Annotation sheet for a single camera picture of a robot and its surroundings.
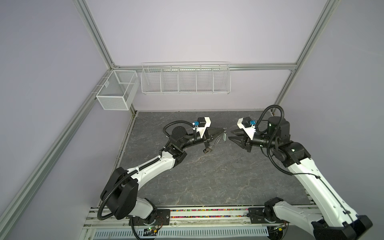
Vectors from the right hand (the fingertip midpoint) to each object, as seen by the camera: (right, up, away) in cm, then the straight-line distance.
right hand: (231, 134), depth 66 cm
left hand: (-4, +1, -2) cm, 4 cm away
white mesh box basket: (-70, +29, +36) cm, 84 cm away
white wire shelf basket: (-23, +36, +32) cm, 54 cm away
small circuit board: (-39, -48, +6) cm, 62 cm away
